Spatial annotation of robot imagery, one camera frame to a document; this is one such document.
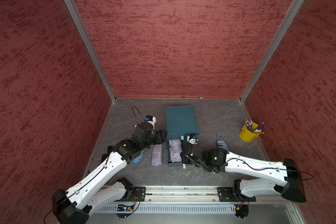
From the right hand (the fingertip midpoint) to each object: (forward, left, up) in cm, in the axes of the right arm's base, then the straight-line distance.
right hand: (181, 158), depth 74 cm
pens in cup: (+19, -44, +1) cm, 48 cm away
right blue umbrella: (+12, -28, -11) cm, 32 cm away
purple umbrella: (+7, +15, -11) cm, 20 cm away
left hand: (+10, +10, +7) cm, 16 cm away
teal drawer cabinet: (+19, 0, +8) cm, 20 cm away
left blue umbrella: (+4, +26, -10) cm, 28 cm away
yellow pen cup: (+18, -45, -8) cm, 49 cm away
